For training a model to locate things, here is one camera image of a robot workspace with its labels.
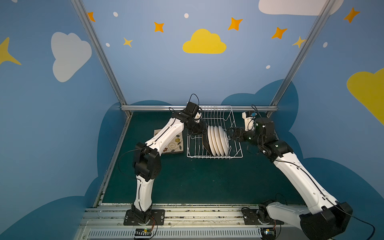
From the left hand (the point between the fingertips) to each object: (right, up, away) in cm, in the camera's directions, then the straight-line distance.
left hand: (206, 129), depth 87 cm
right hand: (+15, +1, -10) cm, 18 cm away
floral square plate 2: (-20, -11, +14) cm, 27 cm away
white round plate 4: (+13, -10, +3) cm, 17 cm away
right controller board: (+30, -52, -14) cm, 61 cm away
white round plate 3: (+10, -6, +1) cm, 12 cm away
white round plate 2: (+7, -6, -1) cm, 9 cm away
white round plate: (+2, -6, -1) cm, 7 cm away
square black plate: (0, -7, -4) cm, 8 cm away
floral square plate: (-22, -15, +9) cm, 28 cm away
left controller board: (-33, -51, -14) cm, 62 cm away
